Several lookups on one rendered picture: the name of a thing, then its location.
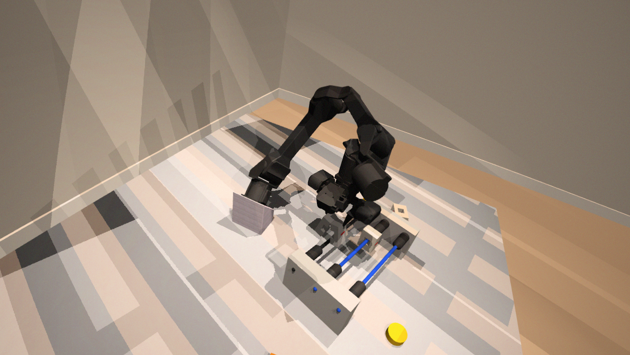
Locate yellow short cylinder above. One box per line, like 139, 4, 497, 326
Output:
386, 323, 407, 346

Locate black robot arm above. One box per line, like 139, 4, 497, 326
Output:
241, 86, 395, 214

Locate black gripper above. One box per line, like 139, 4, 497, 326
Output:
308, 170, 381, 227

